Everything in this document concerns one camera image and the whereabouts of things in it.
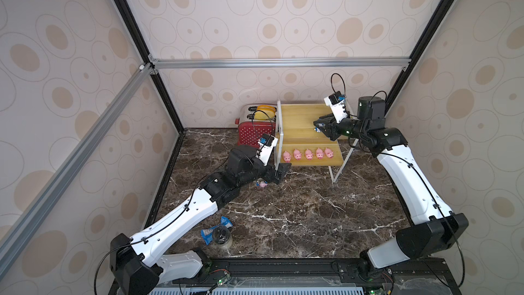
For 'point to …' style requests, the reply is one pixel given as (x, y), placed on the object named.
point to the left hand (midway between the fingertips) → (285, 158)
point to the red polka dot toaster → (250, 130)
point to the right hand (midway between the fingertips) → (315, 122)
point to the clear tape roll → (222, 237)
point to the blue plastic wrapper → (207, 233)
